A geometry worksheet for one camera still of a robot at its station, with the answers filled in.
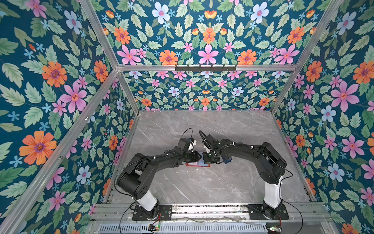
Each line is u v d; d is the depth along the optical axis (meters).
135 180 0.46
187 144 0.75
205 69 0.92
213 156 0.81
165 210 0.74
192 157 0.82
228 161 0.90
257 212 0.72
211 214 0.75
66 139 0.57
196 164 0.90
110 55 0.86
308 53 0.85
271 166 0.50
